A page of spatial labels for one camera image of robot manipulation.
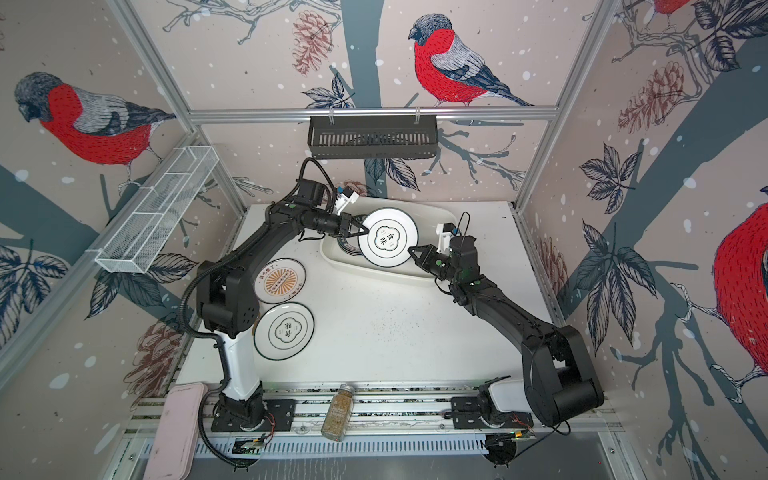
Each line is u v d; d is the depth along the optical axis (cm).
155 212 78
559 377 42
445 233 78
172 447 68
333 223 78
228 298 52
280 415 73
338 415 70
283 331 88
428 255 74
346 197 81
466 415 73
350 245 105
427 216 114
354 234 83
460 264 65
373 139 106
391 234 85
